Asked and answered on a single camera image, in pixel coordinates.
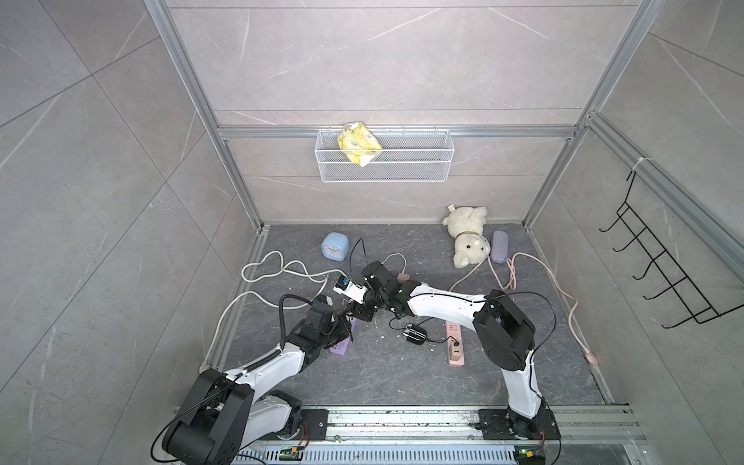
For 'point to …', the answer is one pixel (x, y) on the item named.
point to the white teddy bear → (472, 245)
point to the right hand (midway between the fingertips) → (349, 303)
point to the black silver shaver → (415, 333)
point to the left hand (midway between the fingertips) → (354, 322)
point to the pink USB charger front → (403, 277)
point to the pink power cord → (589, 353)
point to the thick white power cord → (283, 270)
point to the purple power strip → (342, 347)
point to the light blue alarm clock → (335, 246)
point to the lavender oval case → (499, 251)
